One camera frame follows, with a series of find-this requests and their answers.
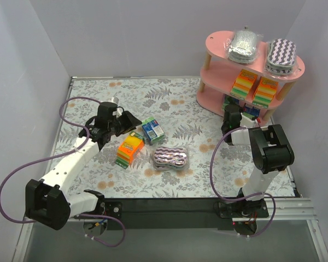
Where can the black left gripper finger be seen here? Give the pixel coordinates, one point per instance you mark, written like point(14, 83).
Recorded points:
point(125, 131)
point(129, 121)

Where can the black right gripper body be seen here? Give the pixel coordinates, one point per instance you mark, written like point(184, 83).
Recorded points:
point(229, 102)

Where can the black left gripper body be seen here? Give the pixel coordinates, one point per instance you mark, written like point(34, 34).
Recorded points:
point(123, 124)

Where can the green blue sponge pack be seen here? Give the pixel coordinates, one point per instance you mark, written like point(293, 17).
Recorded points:
point(152, 130)
point(251, 112)
point(230, 100)

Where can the orange boxed sponge pack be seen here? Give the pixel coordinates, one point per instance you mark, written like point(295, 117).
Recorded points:
point(265, 92)
point(129, 149)
point(243, 84)

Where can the purple wavy sponge pack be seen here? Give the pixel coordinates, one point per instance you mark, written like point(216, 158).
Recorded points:
point(170, 158)
point(280, 57)

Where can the silver scrubber sponge pack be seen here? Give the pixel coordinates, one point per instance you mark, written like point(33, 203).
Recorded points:
point(243, 46)

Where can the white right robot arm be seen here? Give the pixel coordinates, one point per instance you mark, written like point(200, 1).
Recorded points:
point(271, 153)

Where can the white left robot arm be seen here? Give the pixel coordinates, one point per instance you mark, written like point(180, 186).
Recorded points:
point(46, 200)

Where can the pink three-tier shelf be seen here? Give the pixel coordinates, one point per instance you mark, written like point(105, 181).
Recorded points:
point(219, 73)

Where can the floral table mat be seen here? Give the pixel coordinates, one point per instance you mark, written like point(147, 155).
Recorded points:
point(214, 167)

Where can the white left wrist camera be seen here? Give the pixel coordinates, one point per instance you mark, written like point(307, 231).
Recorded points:
point(120, 109)

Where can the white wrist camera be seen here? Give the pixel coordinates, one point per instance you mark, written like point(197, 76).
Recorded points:
point(120, 109)
point(248, 122)

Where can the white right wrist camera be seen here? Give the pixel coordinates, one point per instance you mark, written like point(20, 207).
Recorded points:
point(248, 122)

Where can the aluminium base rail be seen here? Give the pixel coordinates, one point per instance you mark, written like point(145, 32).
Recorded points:
point(180, 230)

